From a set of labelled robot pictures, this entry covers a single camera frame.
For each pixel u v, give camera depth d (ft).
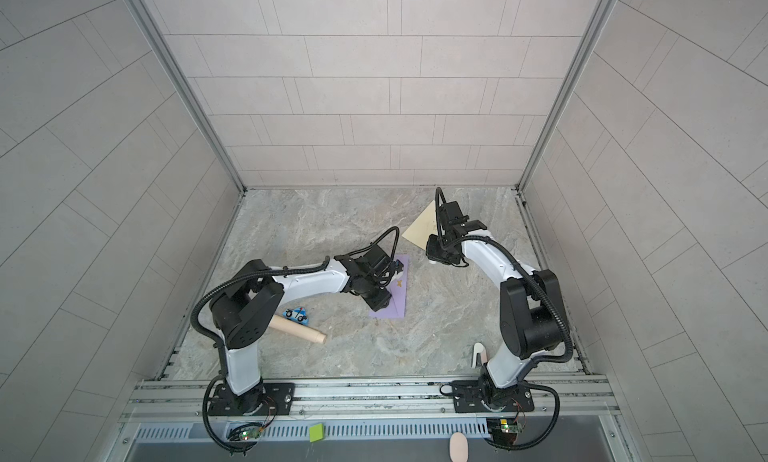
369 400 2.37
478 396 2.32
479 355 2.51
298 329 2.64
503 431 2.23
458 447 2.11
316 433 2.12
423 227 3.46
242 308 1.56
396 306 2.79
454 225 2.19
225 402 2.26
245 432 2.13
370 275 2.46
